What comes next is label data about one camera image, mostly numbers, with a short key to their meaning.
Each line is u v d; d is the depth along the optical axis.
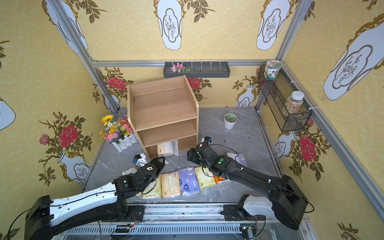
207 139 0.75
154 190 0.67
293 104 0.65
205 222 0.72
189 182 0.78
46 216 0.44
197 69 0.91
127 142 0.95
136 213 0.74
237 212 0.65
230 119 1.03
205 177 0.81
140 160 0.72
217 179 0.79
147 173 0.57
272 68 0.85
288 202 0.40
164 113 0.76
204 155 0.61
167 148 0.90
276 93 0.98
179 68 0.88
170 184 0.78
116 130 0.88
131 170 0.81
